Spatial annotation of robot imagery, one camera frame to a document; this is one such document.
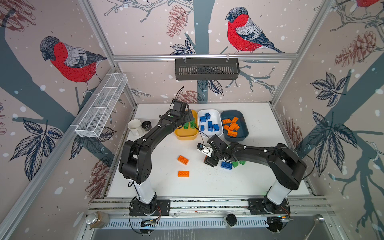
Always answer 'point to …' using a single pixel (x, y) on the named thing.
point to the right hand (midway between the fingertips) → (207, 157)
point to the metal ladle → (317, 218)
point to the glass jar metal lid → (97, 219)
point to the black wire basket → (204, 69)
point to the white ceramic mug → (135, 125)
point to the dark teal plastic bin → (237, 116)
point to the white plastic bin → (216, 117)
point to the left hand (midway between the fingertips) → (185, 115)
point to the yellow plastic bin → (190, 134)
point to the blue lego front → (226, 165)
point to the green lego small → (235, 164)
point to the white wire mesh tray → (101, 105)
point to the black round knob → (231, 219)
